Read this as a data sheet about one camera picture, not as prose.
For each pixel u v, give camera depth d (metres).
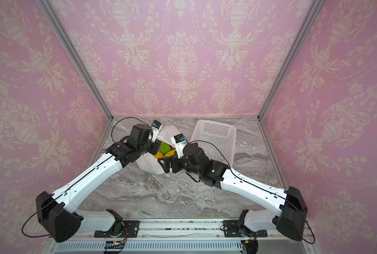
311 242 0.40
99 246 0.71
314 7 0.69
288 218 0.38
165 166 0.60
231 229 0.73
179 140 0.60
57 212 0.38
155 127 0.67
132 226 0.75
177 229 0.76
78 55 0.87
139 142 0.58
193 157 0.51
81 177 0.45
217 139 1.09
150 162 0.78
